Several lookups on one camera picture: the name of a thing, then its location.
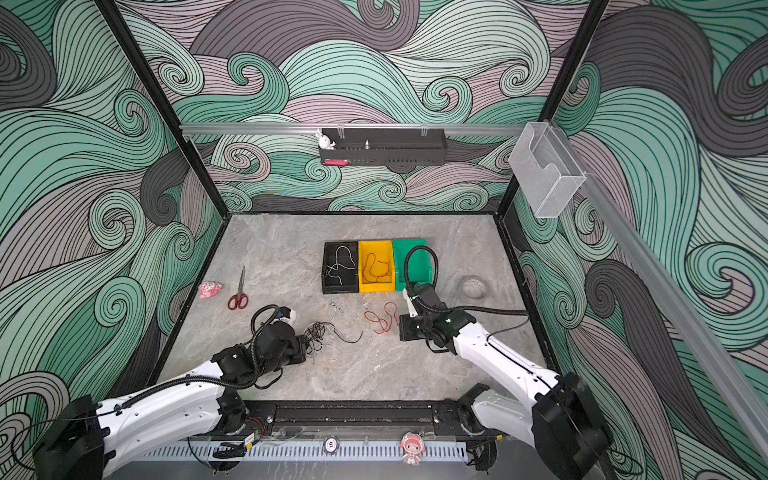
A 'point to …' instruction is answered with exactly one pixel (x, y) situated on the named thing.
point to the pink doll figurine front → (412, 445)
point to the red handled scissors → (240, 300)
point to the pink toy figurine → (209, 289)
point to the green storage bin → (419, 264)
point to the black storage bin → (340, 267)
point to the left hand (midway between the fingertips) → (312, 341)
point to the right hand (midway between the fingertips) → (401, 326)
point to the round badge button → (330, 444)
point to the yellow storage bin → (376, 266)
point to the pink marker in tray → (336, 162)
